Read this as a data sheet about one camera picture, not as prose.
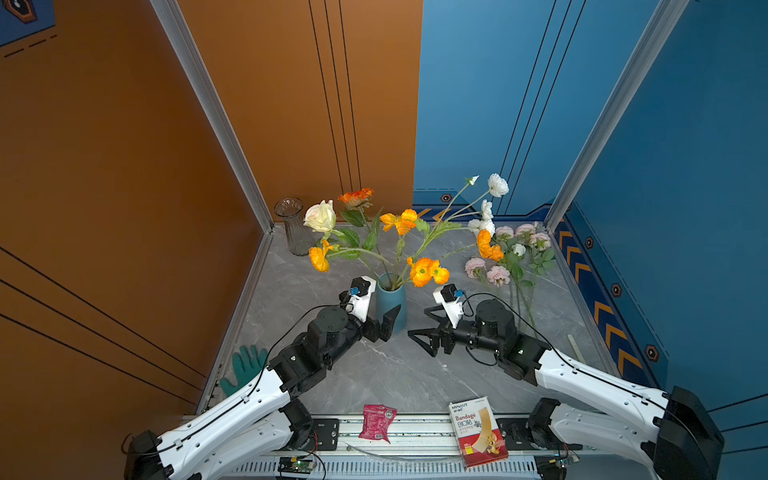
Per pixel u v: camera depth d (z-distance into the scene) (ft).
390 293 2.54
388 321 2.04
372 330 2.06
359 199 2.33
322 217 1.96
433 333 2.06
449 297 2.08
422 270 2.02
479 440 2.28
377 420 2.44
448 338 2.08
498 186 2.27
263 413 1.58
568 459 2.28
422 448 2.38
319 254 2.00
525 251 3.57
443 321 2.15
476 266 3.33
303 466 2.29
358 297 1.93
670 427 1.31
